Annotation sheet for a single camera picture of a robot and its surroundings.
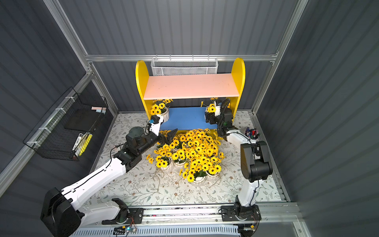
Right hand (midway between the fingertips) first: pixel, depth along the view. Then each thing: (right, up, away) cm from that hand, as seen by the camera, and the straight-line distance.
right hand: (214, 110), depth 93 cm
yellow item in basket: (-65, -18, -25) cm, 72 cm away
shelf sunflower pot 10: (-4, -31, -17) cm, 35 cm away
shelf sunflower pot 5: (-4, -23, -13) cm, 27 cm away
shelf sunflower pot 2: (-4, 0, -11) cm, 11 cm away
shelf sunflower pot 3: (-12, -16, -7) cm, 21 cm away
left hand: (-26, -9, -22) cm, 35 cm away
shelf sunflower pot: (-33, 0, -8) cm, 34 cm away
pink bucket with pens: (+24, -15, -2) cm, 28 cm away
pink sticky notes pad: (-68, 0, -8) cm, 69 cm away
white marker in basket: (-69, -16, -23) cm, 74 cm away
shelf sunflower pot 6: (-13, -27, -15) cm, 33 cm away
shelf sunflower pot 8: (-29, -29, -17) cm, 44 cm away
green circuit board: (-48, -61, -22) cm, 81 cm away
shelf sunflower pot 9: (-25, -21, -12) cm, 35 cm away
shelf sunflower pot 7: (-21, -27, -14) cm, 37 cm away
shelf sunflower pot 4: (-2, -18, -5) cm, 19 cm away
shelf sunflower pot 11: (-13, -33, -18) cm, 40 cm away
